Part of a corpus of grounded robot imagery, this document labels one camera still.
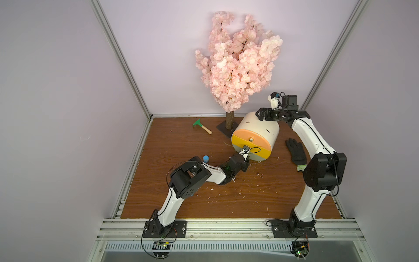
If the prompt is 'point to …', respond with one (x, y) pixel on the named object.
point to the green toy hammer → (198, 122)
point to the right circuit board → (299, 248)
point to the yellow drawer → (255, 147)
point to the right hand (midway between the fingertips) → (265, 110)
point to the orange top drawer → (253, 136)
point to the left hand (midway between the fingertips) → (249, 155)
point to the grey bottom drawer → (256, 157)
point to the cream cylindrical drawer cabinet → (269, 129)
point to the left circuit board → (161, 245)
